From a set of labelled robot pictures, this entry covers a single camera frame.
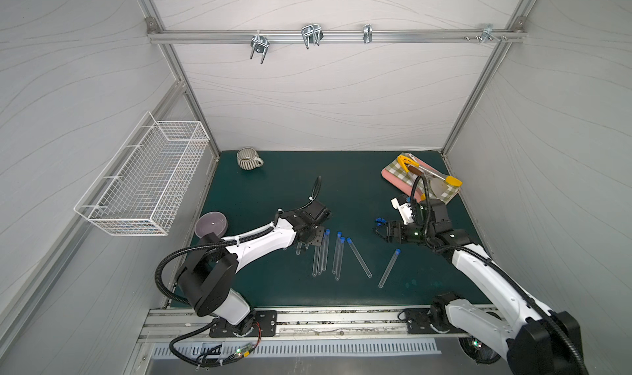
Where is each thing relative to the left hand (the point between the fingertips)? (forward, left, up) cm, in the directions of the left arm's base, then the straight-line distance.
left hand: (315, 235), depth 86 cm
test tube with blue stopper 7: (-3, -30, -6) cm, 31 cm away
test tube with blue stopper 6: (-6, -16, -5) cm, 17 cm away
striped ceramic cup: (+37, +32, +1) cm, 49 cm away
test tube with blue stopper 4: (-6, -4, -5) cm, 9 cm away
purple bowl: (+6, +40, -2) cm, 40 cm away
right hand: (0, -22, +7) cm, 23 cm away
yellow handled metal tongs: (+40, -41, -4) cm, 58 cm away
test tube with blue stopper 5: (-4, -7, -6) cm, 11 cm away
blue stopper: (+10, -26, -5) cm, 28 cm away
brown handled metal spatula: (+26, -53, -4) cm, 59 cm away
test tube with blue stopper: (-13, +3, +21) cm, 25 cm away
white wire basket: (0, +49, +25) cm, 55 cm away
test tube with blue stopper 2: (-7, 0, -6) cm, 9 cm away
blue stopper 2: (+8, -25, -5) cm, 26 cm away
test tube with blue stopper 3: (-7, -2, -6) cm, 9 cm away
